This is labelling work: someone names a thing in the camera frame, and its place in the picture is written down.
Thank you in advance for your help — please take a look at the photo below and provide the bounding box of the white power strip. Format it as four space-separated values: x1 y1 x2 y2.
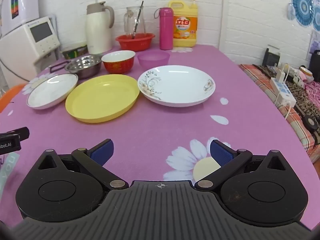
269 77 297 108

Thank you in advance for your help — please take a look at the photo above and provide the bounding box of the stainless steel bowl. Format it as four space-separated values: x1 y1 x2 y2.
64 54 102 80

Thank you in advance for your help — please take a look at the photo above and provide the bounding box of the purple floral tablecloth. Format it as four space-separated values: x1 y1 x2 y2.
0 44 320 230

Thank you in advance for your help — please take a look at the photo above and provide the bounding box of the leopard print cloth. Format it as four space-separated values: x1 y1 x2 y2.
252 65 320 140

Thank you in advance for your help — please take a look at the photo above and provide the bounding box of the purple plastic bowl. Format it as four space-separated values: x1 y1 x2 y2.
137 50 171 70

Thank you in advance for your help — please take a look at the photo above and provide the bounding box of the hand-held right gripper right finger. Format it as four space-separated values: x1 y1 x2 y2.
195 139 288 190

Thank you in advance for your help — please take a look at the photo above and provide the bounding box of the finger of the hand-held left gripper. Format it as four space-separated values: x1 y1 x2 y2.
0 127 30 140

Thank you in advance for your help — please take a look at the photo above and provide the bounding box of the white charger plug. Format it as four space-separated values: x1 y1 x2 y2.
275 64 290 82

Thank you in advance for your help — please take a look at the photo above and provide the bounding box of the white silver-rimmed plate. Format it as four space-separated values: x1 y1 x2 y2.
26 73 79 110

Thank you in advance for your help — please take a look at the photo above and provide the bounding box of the white wall water purifier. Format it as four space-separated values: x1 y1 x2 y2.
0 0 39 37

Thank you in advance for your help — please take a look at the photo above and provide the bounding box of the glass pitcher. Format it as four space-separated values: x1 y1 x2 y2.
123 6 146 38

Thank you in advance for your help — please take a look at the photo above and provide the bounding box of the red plastic basket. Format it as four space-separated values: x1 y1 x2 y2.
115 33 155 52

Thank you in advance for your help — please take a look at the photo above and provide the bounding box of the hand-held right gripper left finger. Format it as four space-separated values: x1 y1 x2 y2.
37 139 129 190

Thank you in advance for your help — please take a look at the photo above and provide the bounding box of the yellow detergent bottle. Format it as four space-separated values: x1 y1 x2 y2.
168 0 200 47

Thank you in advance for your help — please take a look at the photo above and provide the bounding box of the white water dispenser with screen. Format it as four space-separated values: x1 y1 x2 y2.
0 16 61 83

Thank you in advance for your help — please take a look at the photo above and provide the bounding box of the black round roll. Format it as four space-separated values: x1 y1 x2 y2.
303 115 320 133

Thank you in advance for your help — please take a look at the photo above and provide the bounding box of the red ceramic bowl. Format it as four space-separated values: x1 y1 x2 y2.
101 50 136 75

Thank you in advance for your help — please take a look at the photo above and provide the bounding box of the white floral plate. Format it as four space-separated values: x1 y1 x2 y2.
137 65 216 107

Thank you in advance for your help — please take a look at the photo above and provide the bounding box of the green instant noodle bowl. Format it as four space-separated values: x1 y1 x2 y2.
61 44 88 60

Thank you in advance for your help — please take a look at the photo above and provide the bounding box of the black plastic frame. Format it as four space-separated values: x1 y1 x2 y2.
49 60 70 73

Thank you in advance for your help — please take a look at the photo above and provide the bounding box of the plaid bed blanket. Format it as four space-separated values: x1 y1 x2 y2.
239 64 320 160

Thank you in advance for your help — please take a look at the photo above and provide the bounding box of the blue round wall decoration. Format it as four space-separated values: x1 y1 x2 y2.
286 0 320 32

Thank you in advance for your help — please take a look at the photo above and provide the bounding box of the black box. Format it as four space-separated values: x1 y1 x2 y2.
262 45 282 67

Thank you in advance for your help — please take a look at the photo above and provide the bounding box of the pink thermos bottle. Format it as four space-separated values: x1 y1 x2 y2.
154 7 174 51

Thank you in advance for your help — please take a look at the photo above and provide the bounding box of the white thermos jug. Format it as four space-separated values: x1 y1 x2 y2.
86 1 115 55

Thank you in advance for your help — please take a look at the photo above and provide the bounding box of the yellow plastic plate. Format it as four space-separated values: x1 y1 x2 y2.
65 74 140 124

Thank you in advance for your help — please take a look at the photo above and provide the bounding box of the orange plastic basin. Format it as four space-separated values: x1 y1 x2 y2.
0 84 27 114

